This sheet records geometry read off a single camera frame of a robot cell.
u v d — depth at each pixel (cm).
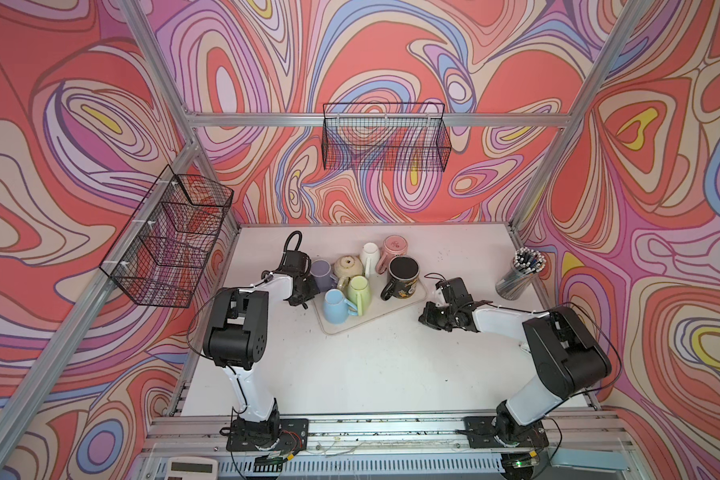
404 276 92
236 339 50
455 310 74
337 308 88
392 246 99
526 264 86
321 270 96
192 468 66
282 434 73
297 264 80
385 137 96
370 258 99
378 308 96
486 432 73
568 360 46
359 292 90
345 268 96
